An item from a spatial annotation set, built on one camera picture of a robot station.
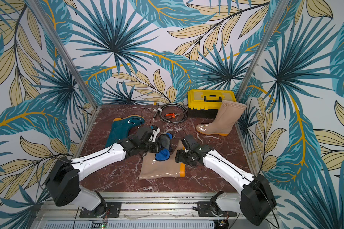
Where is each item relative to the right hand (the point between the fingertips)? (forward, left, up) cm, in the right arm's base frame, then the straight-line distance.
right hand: (180, 159), depth 82 cm
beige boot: (-1, +17, -10) cm, 20 cm away
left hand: (+5, +10, +5) cm, 12 cm away
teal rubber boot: (+27, +40, -4) cm, 48 cm away
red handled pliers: (+40, +4, -7) cm, 41 cm away
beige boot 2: (+24, -32, +12) cm, 41 cm away
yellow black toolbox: (+39, -21, +7) cm, 45 cm away
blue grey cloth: (+4, +9, +6) cm, 12 cm away
